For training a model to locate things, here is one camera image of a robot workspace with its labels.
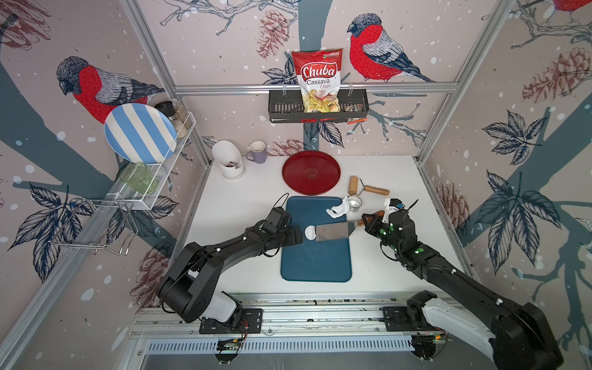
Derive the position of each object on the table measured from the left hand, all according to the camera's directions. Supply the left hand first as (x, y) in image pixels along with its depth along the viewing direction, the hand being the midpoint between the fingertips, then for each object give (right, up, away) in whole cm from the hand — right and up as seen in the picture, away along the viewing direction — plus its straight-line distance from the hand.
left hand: (299, 232), depth 89 cm
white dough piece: (+18, +7, +11) cm, 22 cm away
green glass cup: (-49, +22, -20) cm, 57 cm away
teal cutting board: (+5, -10, -3) cm, 12 cm away
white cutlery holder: (-35, +32, +24) cm, 53 cm away
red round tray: (+6, +24, +26) cm, 36 cm away
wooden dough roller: (+26, +17, +18) cm, 35 cm away
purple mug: (-21, +35, +24) cm, 48 cm away
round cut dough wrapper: (+5, -1, +4) cm, 6 cm away
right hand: (+24, +8, -6) cm, 26 cm away
